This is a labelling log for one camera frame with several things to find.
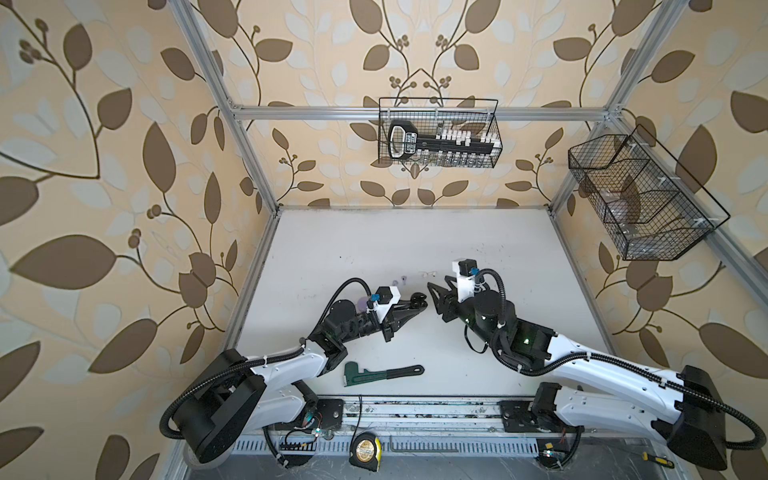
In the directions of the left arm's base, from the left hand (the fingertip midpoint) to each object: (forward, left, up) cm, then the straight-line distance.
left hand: (417, 307), depth 73 cm
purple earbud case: (-3, +13, +7) cm, 15 cm away
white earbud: (+22, -4, -19) cm, 29 cm away
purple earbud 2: (+20, +3, -19) cm, 28 cm away
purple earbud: (+18, +6, -19) cm, 27 cm away
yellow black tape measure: (-28, +11, -16) cm, 35 cm away
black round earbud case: (+1, 0, 0) cm, 1 cm away
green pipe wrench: (-12, +16, -19) cm, 28 cm away
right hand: (+4, -5, +3) cm, 7 cm away
